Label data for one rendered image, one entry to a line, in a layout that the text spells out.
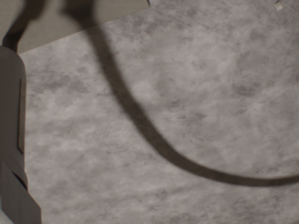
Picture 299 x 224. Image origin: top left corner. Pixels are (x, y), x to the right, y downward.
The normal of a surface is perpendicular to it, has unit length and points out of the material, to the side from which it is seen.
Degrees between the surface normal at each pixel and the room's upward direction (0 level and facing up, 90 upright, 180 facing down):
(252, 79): 0
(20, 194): 90
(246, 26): 0
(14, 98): 90
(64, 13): 0
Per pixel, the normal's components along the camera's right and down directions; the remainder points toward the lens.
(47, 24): 0.11, 0.71
